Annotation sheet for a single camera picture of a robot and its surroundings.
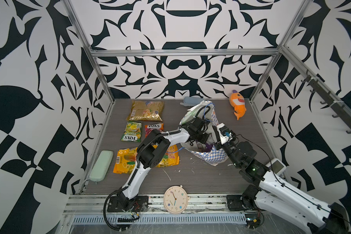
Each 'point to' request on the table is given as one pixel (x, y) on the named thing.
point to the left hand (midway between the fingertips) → (207, 134)
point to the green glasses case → (101, 168)
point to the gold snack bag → (149, 110)
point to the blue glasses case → (192, 100)
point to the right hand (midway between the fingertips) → (216, 124)
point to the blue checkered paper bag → (205, 109)
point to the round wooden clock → (175, 199)
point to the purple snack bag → (204, 147)
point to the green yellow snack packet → (132, 132)
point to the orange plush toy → (237, 101)
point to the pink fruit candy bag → (148, 128)
